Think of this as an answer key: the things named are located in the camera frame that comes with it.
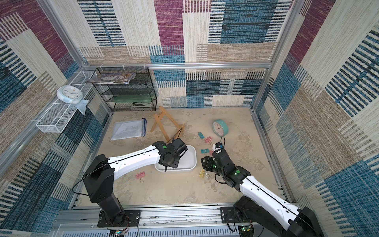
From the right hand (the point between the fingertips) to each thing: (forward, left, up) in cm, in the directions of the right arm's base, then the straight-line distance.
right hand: (203, 159), depth 81 cm
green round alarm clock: (+23, -12, -3) cm, 26 cm away
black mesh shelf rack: (+51, +46, +3) cm, 68 cm away
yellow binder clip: (-4, +1, -11) cm, 11 cm away
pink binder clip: (+19, -4, -11) cm, 22 cm away
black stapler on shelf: (+45, +47, 0) cm, 65 cm away
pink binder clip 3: (-5, +36, -8) cm, 37 cm away
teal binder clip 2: (+11, -2, -11) cm, 15 cm away
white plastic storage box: (+3, +9, -11) cm, 14 cm away
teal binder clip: (+23, 0, -11) cm, 25 cm away
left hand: (+1, +17, -5) cm, 18 cm away
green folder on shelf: (+46, +48, +4) cm, 67 cm away
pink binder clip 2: (+10, -6, -11) cm, 16 cm away
